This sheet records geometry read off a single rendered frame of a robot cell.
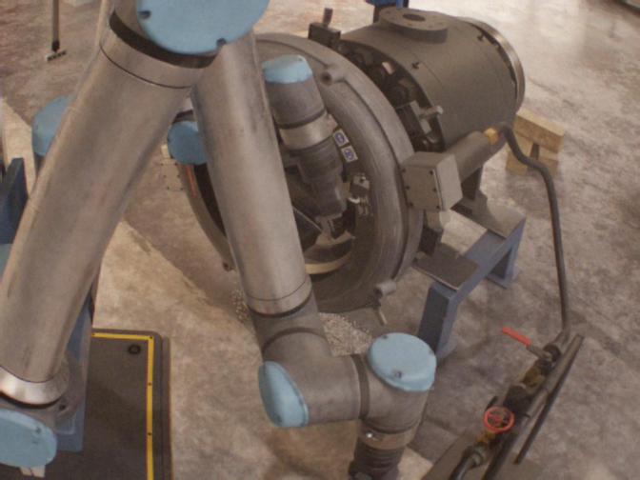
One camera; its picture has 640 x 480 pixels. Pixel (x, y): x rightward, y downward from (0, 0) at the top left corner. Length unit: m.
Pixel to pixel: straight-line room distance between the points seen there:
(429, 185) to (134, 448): 0.87
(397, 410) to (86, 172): 0.53
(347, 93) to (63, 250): 1.04
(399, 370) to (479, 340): 1.49
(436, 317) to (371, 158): 0.73
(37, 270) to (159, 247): 1.94
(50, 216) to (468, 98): 1.57
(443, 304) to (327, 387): 1.28
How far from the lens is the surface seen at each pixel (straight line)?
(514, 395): 1.56
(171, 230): 2.71
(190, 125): 1.22
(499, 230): 2.44
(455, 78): 2.07
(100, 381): 1.76
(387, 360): 0.93
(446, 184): 1.60
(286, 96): 1.29
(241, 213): 0.87
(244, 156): 0.82
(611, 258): 2.99
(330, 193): 1.38
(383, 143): 1.62
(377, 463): 1.09
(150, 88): 0.60
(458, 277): 2.20
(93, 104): 0.62
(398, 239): 1.70
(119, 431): 1.65
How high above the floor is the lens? 1.63
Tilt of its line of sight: 38 degrees down
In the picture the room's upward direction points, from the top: 6 degrees clockwise
